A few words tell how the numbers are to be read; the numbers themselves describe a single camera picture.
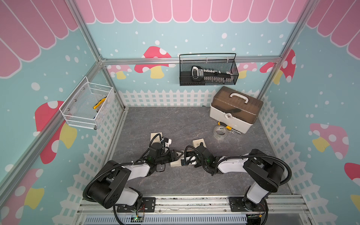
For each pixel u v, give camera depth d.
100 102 0.76
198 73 0.89
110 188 0.44
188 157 0.79
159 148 0.71
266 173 0.46
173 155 0.78
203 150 0.69
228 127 1.05
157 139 0.81
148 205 0.74
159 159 0.75
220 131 1.03
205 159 0.69
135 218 0.72
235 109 0.92
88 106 0.83
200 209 0.74
